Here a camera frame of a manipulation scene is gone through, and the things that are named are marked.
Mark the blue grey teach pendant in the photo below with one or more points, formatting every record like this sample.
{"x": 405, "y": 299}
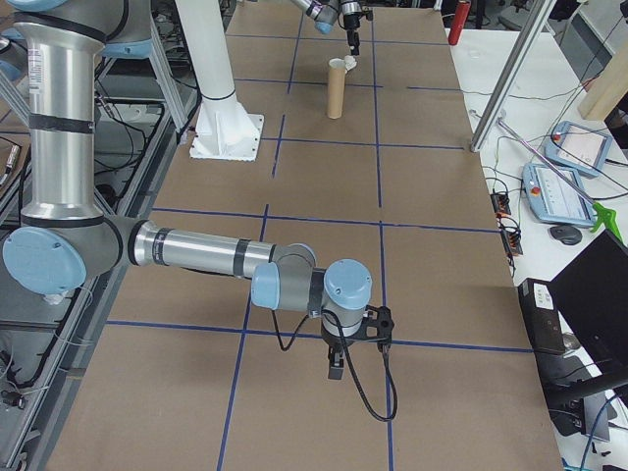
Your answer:
{"x": 559, "y": 195}
{"x": 579, "y": 148}

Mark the black office chair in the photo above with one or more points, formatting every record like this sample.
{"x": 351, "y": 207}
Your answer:
{"x": 515, "y": 12}

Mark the black monitor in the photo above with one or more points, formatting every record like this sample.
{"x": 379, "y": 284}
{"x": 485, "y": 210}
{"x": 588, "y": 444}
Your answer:
{"x": 593, "y": 304}

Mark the white side desk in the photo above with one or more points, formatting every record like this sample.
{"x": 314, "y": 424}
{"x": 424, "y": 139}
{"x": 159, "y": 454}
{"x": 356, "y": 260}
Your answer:
{"x": 495, "y": 64}

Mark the black computer mouse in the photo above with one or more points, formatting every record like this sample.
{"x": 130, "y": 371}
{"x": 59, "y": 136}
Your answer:
{"x": 565, "y": 234}

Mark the brown cardboard tube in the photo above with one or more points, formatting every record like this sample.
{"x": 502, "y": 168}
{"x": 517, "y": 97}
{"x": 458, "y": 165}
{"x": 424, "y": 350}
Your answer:
{"x": 336, "y": 90}

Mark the aluminium profile post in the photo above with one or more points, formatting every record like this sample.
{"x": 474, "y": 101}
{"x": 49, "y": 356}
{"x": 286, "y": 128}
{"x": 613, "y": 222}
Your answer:
{"x": 510, "y": 73}

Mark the black computer box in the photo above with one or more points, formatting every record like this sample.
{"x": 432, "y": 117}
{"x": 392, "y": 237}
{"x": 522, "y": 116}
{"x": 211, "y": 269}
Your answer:
{"x": 542, "y": 314}

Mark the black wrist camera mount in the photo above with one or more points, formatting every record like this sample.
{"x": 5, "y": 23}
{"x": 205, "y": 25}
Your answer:
{"x": 379, "y": 326}
{"x": 367, "y": 14}

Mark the white pillar with base plate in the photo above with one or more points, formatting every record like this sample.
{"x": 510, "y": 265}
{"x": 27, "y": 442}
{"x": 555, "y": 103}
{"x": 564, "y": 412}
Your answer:
{"x": 216, "y": 98}

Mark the red tube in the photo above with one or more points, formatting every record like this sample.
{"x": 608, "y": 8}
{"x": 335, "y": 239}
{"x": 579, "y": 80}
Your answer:
{"x": 457, "y": 23}

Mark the white badminton shuttlecock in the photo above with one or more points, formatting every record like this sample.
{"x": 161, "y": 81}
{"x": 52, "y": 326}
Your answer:
{"x": 350, "y": 63}

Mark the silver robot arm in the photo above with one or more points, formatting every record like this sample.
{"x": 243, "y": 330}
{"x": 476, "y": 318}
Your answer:
{"x": 319, "y": 12}
{"x": 64, "y": 147}

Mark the orange black connector block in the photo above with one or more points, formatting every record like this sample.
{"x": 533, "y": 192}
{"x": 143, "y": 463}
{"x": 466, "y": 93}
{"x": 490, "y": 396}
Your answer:
{"x": 501, "y": 203}
{"x": 511, "y": 242}

